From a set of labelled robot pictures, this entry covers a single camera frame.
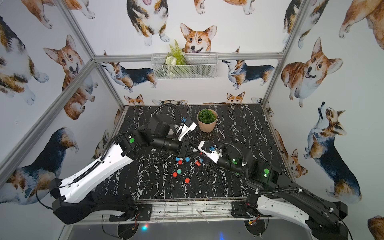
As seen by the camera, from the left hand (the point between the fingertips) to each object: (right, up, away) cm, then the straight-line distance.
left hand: (200, 150), depth 59 cm
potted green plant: (+4, +12, +40) cm, 42 cm away
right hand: (0, 0, +2) cm, 2 cm away
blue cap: (-8, -13, +34) cm, 37 cm away
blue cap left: (-14, -13, +34) cm, 39 cm away
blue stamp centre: (0, -13, +31) cm, 33 cm away
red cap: (-13, -14, +32) cm, 37 cm away
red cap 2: (-15, -20, +27) cm, 37 cm away
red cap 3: (-8, -22, +25) cm, 35 cm away
